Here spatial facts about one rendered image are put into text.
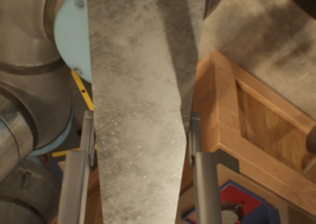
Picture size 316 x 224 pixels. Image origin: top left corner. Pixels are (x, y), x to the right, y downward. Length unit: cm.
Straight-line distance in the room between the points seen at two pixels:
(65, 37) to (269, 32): 104
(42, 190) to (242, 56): 70
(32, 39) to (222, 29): 96
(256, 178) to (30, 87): 69
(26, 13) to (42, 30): 2
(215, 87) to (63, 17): 85
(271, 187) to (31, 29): 78
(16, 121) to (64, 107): 7
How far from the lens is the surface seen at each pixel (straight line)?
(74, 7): 41
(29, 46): 50
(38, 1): 45
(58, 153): 128
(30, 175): 104
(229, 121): 118
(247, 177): 109
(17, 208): 99
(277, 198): 114
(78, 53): 43
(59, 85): 54
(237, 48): 144
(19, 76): 52
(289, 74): 151
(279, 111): 143
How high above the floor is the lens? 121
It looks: 51 degrees down
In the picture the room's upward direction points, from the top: 175 degrees counter-clockwise
